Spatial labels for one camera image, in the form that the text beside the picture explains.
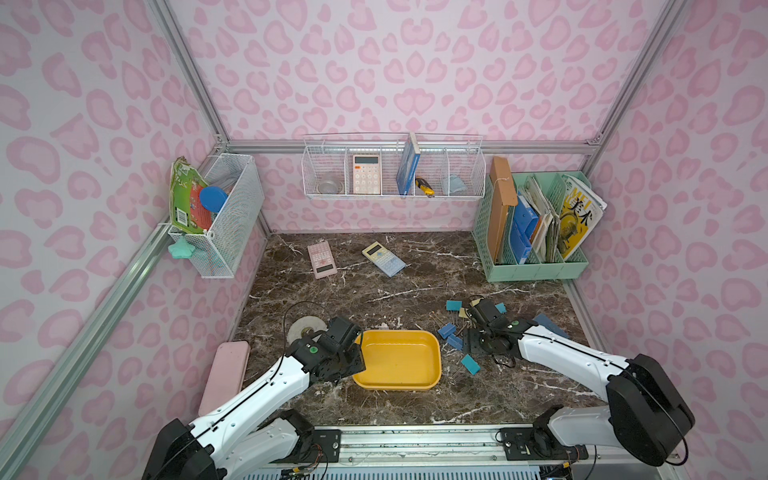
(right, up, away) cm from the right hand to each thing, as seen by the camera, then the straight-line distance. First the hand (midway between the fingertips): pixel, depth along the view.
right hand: (476, 340), depth 88 cm
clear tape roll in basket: (-45, +47, +8) cm, 65 cm away
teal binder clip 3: (+11, +8, +10) cm, 17 cm away
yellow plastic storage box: (-23, -6, -1) cm, 23 cm away
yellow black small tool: (-14, +45, +4) cm, 48 cm away
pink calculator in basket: (-33, +50, +5) cm, 60 cm away
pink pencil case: (-71, -9, -4) cm, 72 cm away
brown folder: (+6, +41, -5) cm, 42 cm away
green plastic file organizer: (+29, +47, +17) cm, 58 cm away
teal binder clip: (-3, -6, -2) cm, 7 cm away
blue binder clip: (-8, +2, +4) cm, 9 cm away
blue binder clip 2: (-6, -1, +1) cm, 6 cm away
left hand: (-34, -3, -7) cm, 34 cm away
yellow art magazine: (+37, +39, +10) cm, 54 cm away
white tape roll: (-54, +2, +5) cm, 55 cm away
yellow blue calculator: (-28, +24, +22) cm, 43 cm away
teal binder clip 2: (-4, +9, +10) cm, 14 cm away
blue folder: (+18, +34, +9) cm, 39 cm away
